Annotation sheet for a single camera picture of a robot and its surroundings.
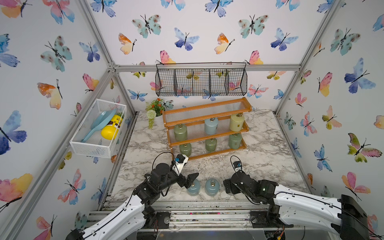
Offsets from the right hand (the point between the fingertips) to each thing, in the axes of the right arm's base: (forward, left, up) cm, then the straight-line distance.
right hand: (231, 180), depth 80 cm
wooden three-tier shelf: (+24, +21, +22) cm, 39 cm away
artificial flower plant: (+43, +50, +8) cm, 67 cm away
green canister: (+19, +28, +15) cm, 37 cm away
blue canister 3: (+25, +12, +15) cm, 31 cm away
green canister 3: (+21, +11, +1) cm, 24 cm away
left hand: (+2, +20, +9) cm, 22 cm away
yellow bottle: (+10, +59, +25) cm, 65 cm away
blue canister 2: (-4, +10, +1) cm, 11 cm away
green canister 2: (+17, +26, +2) cm, 31 cm away
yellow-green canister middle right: (+28, -3, +15) cm, 32 cm away
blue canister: (-6, +19, +1) cm, 20 cm away
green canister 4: (+24, -4, +2) cm, 24 cm away
